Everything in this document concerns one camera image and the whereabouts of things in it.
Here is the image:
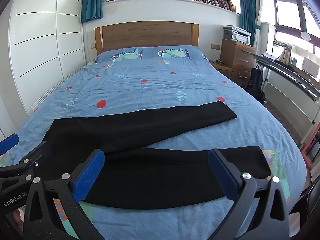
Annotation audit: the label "dark desk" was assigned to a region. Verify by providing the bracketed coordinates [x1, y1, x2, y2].
[251, 52, 320, 101]

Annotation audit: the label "blue printed bedsheet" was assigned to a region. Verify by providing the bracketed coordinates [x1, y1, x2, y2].
[0, 45, 308, 240]

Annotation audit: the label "white printer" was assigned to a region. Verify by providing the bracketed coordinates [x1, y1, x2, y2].
[223, 25, 252, 46]

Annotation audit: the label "teal curtain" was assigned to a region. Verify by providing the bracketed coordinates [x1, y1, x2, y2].
[238, 0, 262, 47]
[80, 0, 104, 24]

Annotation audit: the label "wooden headboard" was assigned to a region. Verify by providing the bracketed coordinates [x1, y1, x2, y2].
[94, 21, 200, 56]

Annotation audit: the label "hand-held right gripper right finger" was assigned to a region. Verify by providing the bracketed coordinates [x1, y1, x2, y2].
[207, 149, 291, 240]

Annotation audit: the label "white wardrobe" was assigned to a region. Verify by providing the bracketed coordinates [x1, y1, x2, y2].
[8, 0, 87, 112]

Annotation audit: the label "black pants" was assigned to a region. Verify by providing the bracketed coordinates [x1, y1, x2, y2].
[37, 102, 272, 210]

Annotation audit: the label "black tote bag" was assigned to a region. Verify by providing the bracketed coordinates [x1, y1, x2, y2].
[250, 64, 265, 91]

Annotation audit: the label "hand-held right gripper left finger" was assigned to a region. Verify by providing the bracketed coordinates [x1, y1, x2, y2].
[23, 149, 105, 240]

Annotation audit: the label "black backpack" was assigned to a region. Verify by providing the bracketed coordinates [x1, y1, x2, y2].
[244, 87, 266, 106]

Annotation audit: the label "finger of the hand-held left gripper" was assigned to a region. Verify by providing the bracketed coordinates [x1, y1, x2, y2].
[0, 141, 52, 188]
[0, 133, 20, 156]

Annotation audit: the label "black chair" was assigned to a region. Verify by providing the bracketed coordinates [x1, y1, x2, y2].
[299, 176, 320, 240]

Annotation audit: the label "low wooden nightstand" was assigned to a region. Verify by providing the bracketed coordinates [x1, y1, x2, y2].
[209, 60, 252, 88]

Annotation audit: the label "tall wooden dresser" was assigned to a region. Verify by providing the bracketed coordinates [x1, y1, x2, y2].
[220, 39, 257, 70]

